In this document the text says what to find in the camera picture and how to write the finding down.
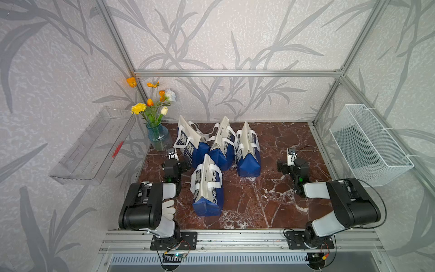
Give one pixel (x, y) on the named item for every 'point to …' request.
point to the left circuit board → (175, 258)
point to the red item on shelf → (118, 148)
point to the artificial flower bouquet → (152, 113)
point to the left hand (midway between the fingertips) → (178, 157)
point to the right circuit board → (316, 260)
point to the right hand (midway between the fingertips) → (287, 157)
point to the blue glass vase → (160, 137)
